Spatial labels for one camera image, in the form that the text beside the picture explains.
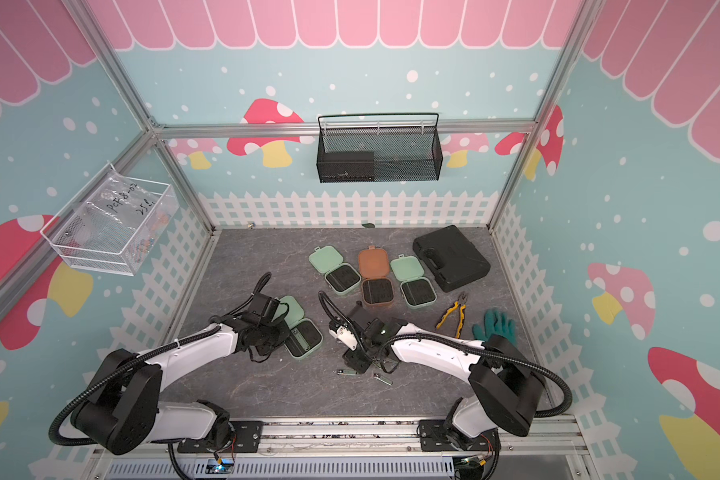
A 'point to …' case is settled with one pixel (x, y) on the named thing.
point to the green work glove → (496, 323)
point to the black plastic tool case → (453, 259)
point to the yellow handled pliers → (460, 303)
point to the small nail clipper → (346, 372)
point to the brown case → (376, 288)
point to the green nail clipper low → (382, 379)
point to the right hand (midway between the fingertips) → (353, 357)
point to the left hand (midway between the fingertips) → (290, 341)
